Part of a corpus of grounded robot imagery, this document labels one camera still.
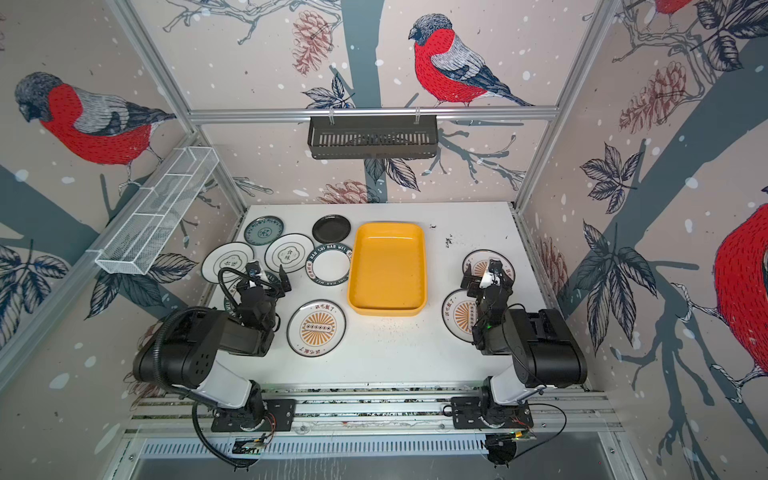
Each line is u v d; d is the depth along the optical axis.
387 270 1.04
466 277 0.83
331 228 1.16
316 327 0.88
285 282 0.85
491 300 0.70
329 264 1.02
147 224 0.75
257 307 0.69
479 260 1.04
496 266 0.76
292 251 1.07
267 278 0.80
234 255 1.07
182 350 0.46
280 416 0.73
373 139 1.06
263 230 1.14
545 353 0.45
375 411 0.76
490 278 0.78
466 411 0.73
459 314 0.91
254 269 0.76
